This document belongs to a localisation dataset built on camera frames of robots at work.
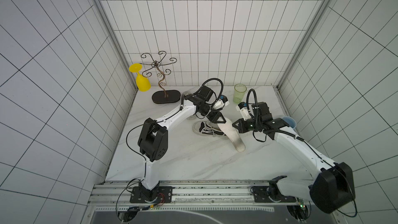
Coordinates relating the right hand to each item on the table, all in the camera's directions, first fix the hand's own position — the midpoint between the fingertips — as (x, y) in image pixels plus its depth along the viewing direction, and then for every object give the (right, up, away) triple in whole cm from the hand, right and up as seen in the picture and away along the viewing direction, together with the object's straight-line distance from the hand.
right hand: (233, 121), depth 82 cm
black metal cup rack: (-47, +13, +30) cm, 58 cm away
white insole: (-3, -5, -2) cm, 6 cm away
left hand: (-7, -1, -1) cm, 7 cm away
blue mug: (+38, -2, +10) cm, 39 cm away
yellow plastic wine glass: (-53, +22, +10) cm, 58 cm away
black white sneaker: (-14, -5, +7) cm, 17 cm away
